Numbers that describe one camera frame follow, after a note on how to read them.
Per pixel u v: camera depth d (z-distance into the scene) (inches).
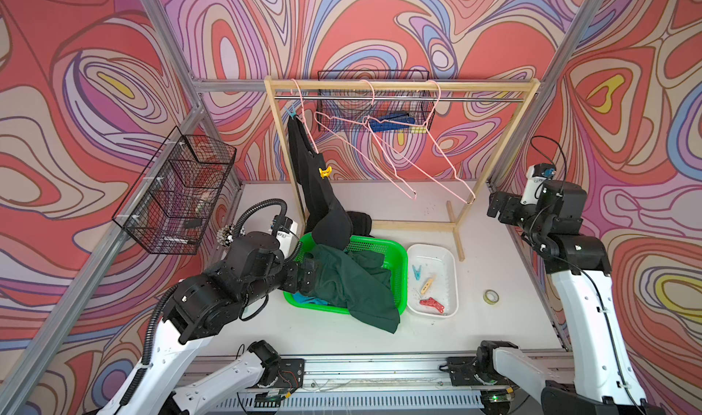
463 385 28.2
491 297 34.2
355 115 39.9
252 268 16.2
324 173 24.6
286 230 20.0
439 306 33.2
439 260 37.1
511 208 23.4
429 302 33.1
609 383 14.2
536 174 22.6
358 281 30.0
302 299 30.6
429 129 32.5
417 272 36.4
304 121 31.7
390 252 35.8
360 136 42.5
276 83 23.2
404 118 34.6
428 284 34.7
